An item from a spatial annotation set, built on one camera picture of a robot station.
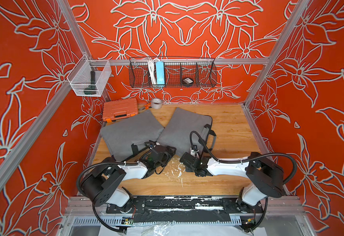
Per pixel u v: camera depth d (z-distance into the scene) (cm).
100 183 44
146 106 118
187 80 96
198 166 65
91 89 79
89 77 90
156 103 117
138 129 100
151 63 88
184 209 73
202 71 101
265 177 44
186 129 97
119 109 110
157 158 69
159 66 90
